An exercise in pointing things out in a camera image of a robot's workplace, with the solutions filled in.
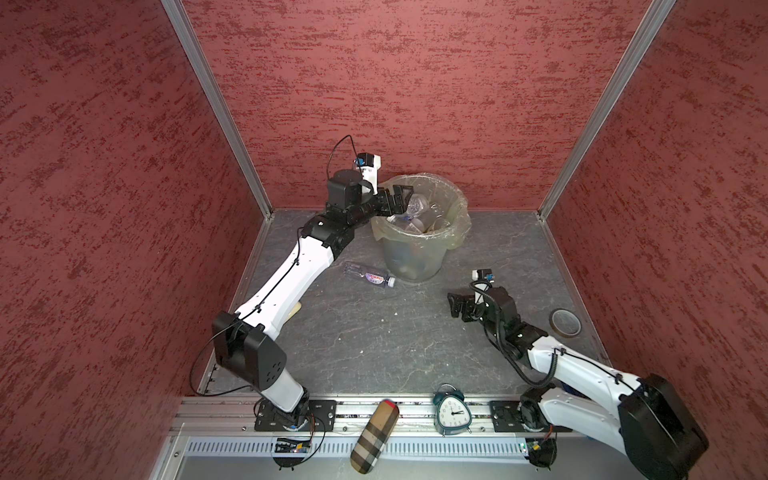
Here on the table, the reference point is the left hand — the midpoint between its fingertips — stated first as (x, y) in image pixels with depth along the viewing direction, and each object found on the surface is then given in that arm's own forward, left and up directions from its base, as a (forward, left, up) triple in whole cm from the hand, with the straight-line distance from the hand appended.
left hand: (399, 194), depth 74 cm
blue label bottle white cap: (+12, 0, -21) cm, 24 cm away
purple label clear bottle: (-4, +9, -32) cm, 33 cm away
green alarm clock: (-43, -14, -32) cm, 56 cm away
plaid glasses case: (-48, +5, -34) cm, 59 cm away
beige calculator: (-15, +32, -36) cm, 50 cm away
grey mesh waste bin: (-6, -5, -12) cm, 14 cm away
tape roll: (-18, -53, -37) cm, 67 cm away
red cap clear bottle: (+8, -13, -17) cm, 23 cm away
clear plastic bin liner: (-4, -2, -17) cm, 18 cm away
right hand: (-14, -19, -28) cm, 37 cm away
